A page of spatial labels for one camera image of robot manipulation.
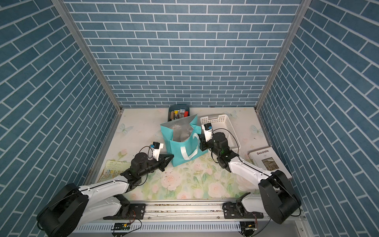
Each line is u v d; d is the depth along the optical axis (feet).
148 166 2.24
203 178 2.78
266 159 2.92
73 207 1.37
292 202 1.39
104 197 1.73
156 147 2.37
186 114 3.74
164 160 2.38
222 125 3.57
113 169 2.87
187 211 2.48
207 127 2.33
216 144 2.14
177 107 3.95
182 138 3.22
